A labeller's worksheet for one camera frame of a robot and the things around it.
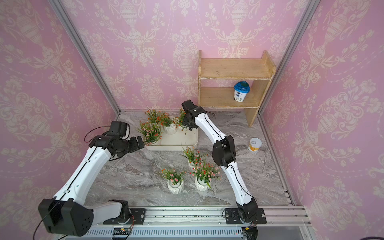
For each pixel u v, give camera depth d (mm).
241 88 914
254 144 953
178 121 934
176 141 1025
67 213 379
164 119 994
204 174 728
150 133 872
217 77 793
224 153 651
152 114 1021
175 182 718
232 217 729
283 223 776
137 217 744
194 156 839
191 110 747
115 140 560
